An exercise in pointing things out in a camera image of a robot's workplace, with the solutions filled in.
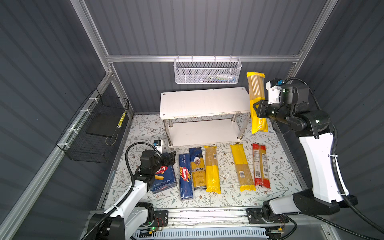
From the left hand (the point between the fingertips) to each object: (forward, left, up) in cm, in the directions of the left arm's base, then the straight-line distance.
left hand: (168, 151), depth 85 cm
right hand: (+1, -42, +32) cm, 53 cm away
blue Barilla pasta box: (-14, +2, -6) cm, 15 cm away
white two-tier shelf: (+6, -20, +21) cm, 30 cm away
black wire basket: (0, +35, +16) cm, 39 cm away
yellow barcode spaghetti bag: (-16, -43, -9) cm, 47 cm away
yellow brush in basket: (+12, +24, +15) cm, 31 cm away
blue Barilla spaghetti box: (-12, -10, -9) cm, 18 cm away
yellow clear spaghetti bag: (-15, -25, -11) cm, 31 cm away
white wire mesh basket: (+70, -30, +10) cm, 77 cm away
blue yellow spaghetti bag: (-7, -17, -10) cm, 21 cm away
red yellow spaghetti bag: (-11, -54, -10) cm, 56 cm away
